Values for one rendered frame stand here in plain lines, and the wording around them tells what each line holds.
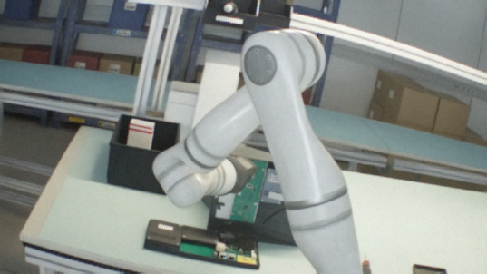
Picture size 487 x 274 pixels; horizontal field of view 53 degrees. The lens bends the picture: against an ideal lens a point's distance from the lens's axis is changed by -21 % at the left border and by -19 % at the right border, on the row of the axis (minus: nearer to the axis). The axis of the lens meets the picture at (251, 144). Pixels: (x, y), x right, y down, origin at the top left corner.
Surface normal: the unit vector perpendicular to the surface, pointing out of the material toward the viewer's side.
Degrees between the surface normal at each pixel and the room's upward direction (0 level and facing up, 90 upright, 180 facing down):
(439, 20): 90
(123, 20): 90
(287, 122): 93
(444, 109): 90
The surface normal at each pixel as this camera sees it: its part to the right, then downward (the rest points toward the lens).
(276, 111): -0.53, 0.25
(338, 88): 0.10, 0.30
